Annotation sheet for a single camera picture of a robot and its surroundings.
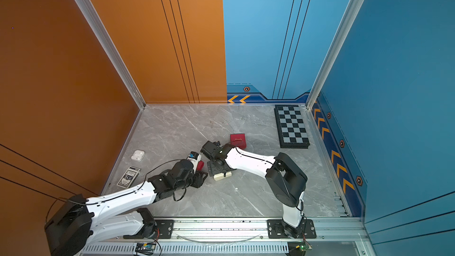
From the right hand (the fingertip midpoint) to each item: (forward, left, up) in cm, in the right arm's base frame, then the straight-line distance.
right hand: (219, 169), depth 87 cm
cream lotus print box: (-4, -1, +1) cm, 5 cm away
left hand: (-2, +6, +2) cm, 7 cm away
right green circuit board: (-31, -33, -5) cm, 46 cm away
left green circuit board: (-32, +28, -6) cm, 43 cm away
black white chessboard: (+24, -41, -1) cm, 48 cm away
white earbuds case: (+9, +45, -3) cm, 46 cm away
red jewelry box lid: (+18, -9, -2) cm, 21 cm away
